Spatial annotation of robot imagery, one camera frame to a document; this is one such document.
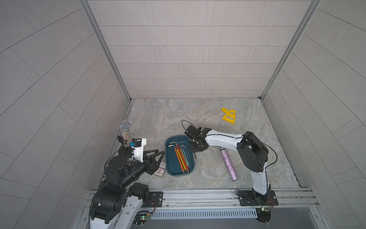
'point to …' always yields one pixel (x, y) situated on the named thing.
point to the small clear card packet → (161, 170)
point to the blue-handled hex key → (185, 154)
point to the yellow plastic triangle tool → (230, 115)
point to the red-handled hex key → (181, 152)
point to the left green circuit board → (141, 218)
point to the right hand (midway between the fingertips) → (192, 150)
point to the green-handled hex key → (183, 155)
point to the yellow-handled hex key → (177, 150)
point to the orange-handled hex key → (177, 157)
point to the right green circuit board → (264, 214)
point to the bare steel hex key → (195, 155)
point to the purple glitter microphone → (233, 176)
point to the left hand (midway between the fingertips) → (163, 152)
